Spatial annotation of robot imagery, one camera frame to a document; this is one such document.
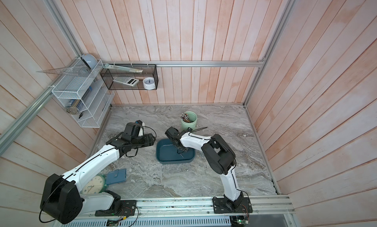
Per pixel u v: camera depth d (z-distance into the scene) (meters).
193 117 0.98
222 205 0.72
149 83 0.95
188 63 0.98
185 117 0.90
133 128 0.64
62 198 0.40
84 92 0.76
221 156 0.53
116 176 0.82
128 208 0.73
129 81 0.98
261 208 0.74
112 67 0.92
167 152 0.96
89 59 0.85
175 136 0.76
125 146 0.59
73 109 0.76
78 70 0.85
